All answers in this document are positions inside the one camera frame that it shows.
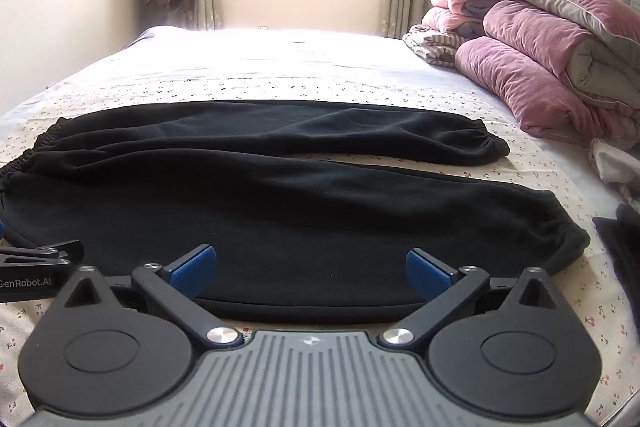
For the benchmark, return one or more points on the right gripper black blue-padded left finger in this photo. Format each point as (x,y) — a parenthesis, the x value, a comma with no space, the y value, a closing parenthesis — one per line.
(171,290)

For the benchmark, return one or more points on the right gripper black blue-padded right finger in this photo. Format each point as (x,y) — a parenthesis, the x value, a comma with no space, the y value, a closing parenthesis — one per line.
(447,293)

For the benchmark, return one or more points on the black pants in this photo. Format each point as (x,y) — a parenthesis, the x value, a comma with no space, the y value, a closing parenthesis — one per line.
(301,233)

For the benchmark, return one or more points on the black garment at right edge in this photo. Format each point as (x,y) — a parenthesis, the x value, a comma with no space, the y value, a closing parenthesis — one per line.
(621,237)

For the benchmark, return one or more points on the white cloth at right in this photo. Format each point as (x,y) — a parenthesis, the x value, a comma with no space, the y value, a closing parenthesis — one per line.
(617,168)

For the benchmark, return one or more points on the cherry print bed sheet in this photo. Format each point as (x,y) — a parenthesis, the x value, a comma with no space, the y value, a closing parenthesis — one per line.
(171,65)

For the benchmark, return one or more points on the striped floral folded cloth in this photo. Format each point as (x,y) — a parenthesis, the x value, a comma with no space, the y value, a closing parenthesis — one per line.
(432,46)

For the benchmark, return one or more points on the pink folded quilt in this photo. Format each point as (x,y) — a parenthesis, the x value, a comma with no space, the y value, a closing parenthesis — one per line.
(567,69)

